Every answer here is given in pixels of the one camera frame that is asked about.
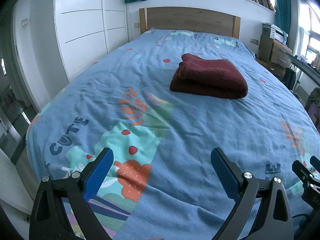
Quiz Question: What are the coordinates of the dark red knit sweater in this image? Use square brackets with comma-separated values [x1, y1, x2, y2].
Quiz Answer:
[170, 54, 248, 99]

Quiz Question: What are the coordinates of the olive jacket on stool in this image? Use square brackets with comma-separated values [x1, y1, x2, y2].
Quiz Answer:
[304, 88, 320, 121]

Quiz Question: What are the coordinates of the black hanging bag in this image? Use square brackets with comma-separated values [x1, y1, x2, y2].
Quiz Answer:
[282, 65, 296, 90]

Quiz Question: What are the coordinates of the glass top desk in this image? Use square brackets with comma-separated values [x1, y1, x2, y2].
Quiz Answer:
[286, 52, 319, 79]

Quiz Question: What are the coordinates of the blue patterned bed duvet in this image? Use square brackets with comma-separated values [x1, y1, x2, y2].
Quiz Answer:
[26, 29, 319, 239]

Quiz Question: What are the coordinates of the teal curtain right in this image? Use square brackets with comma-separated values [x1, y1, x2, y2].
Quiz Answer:
[275, 0, 292, 44]

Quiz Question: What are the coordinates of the white wardrobe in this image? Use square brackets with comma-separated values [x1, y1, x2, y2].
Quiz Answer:
[13, 0, 127, 110]

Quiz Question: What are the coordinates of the wooden headboard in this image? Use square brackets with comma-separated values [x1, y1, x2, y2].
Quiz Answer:
[139, 7, 241, 38]

